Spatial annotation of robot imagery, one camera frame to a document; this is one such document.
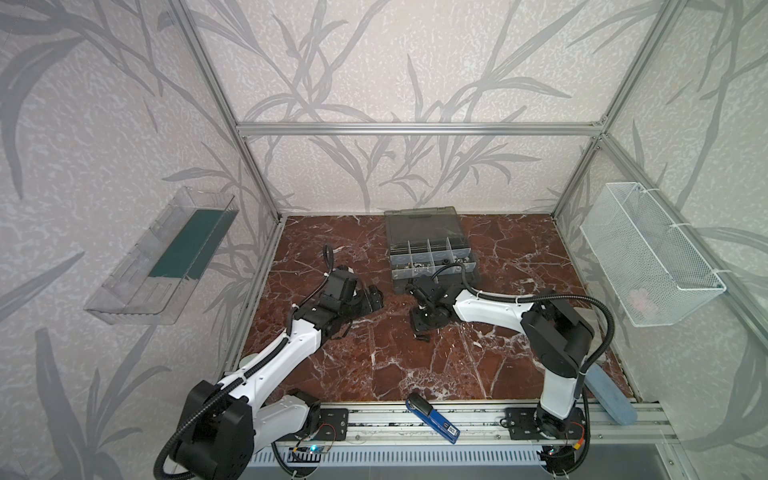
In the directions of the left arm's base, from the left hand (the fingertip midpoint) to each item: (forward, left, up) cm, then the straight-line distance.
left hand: (376, 291), depth 84 cm
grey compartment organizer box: (+26, -15, -10) cm, 32 cm away
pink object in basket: (-6, -67, +9) cm, 67 cm away
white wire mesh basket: (-8, -62, +22) cm, 66 cm away
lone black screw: (-9, -14, -10) cm, 20 cm away
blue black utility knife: (-30, -15, -7) cm, 34 cm away
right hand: (-2, -12, -11) cm, 16 cm away
